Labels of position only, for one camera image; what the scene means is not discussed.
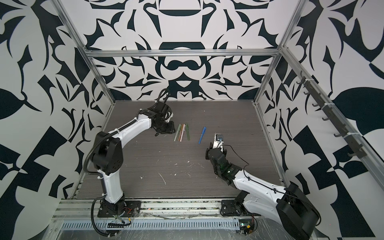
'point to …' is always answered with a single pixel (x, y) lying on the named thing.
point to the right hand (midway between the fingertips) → (212, 143)
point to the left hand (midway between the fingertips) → (173, 127)
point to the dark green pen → (187, 131)
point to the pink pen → (183, 130)
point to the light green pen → (177, 132)
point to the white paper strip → (162, 178)
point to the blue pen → (202, 134)
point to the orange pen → (180, 131)
